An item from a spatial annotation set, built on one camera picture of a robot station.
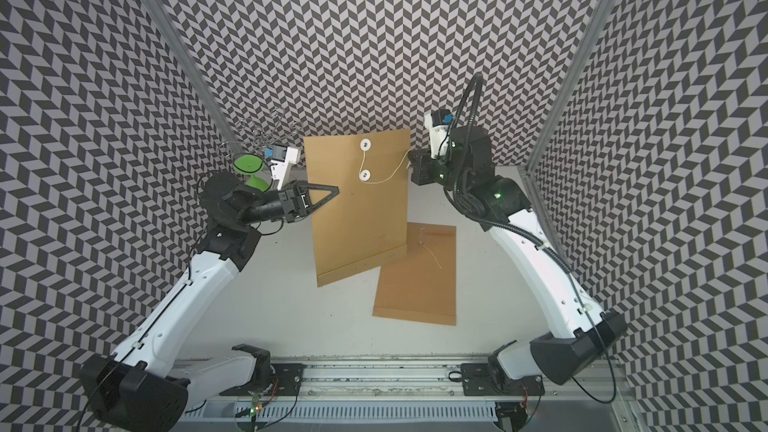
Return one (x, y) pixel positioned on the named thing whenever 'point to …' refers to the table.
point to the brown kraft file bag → (419, 282)
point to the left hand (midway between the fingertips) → (337, 196)
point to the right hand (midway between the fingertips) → (412, 159)
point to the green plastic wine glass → (253, 165)
